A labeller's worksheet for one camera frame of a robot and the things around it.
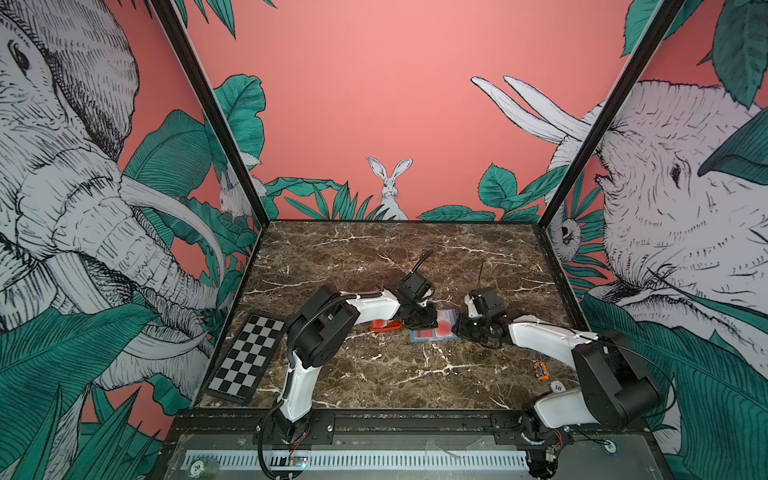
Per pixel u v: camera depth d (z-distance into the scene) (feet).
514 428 2.38
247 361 2.68
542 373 2.67
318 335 1.66
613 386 1.44
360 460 2.30
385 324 2.91
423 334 2.96
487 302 2.40
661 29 2.35
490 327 2.21
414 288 2.50
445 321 3.02
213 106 2.82
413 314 2.61
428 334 2.96
